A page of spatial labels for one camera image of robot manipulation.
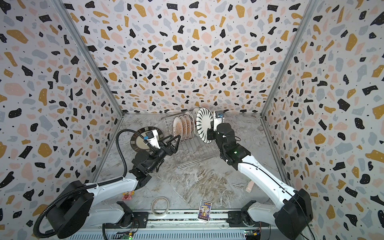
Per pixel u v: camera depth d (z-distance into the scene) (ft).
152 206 2.51
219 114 2.06
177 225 2.40
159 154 2.22
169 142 2.18
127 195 2.56
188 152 3.27
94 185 1.54
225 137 1.75
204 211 2.49
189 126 3.18
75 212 1.33
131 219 2.21
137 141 3.38
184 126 3.20
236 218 2.43
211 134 2.21
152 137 2.21
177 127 3.36
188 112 3.37
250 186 2.74
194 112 3.49
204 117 2.69
